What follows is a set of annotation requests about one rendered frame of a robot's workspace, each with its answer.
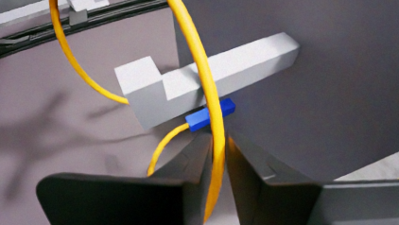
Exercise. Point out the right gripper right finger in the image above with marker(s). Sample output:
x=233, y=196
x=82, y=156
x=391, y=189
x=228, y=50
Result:
x=269, y=192

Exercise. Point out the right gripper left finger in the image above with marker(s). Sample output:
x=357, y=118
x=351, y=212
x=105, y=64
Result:
x=178, y=198

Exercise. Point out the yellow patch cord with blue plugs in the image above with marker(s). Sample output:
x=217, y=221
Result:
x=207, y=82

